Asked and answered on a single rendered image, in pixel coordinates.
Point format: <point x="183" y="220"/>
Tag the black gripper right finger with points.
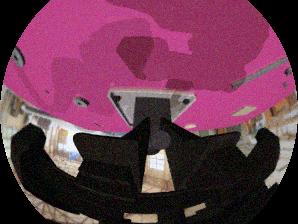
<point x="187" y="151"/>

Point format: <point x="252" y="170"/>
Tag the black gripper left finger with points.
<point x="129" y="150"/>

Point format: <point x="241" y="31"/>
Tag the beige flat washer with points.
<point x="190" y="126"/>

